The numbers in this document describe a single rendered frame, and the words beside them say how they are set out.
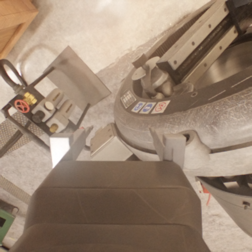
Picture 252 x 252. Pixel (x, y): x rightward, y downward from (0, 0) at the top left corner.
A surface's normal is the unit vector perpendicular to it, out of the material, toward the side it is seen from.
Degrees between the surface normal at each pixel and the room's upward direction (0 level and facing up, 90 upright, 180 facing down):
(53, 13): 0
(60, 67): 0
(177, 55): 38
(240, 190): 90
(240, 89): 90
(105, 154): 22
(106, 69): 0
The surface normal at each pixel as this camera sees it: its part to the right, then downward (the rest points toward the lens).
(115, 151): 0.18, 0.40
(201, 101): -0.63, -0.65
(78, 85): -0.11, 0.62
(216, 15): 0.38, 0.22
